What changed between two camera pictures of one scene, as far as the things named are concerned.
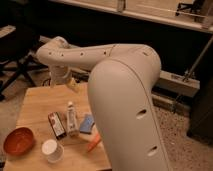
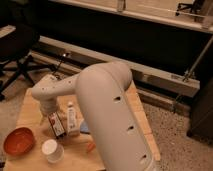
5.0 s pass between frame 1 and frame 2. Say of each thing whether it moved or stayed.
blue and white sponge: stayed
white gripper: moved
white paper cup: stayed
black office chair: stayed
